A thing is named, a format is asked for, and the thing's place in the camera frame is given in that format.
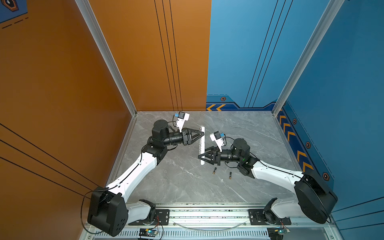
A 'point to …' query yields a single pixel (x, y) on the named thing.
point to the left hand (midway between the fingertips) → (202, 133)
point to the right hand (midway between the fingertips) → (199, 157)
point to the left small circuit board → (148, 232)
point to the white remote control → (202, 145)
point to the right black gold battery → (230, 175)
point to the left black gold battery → (215, 169)
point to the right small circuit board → (277, 233)
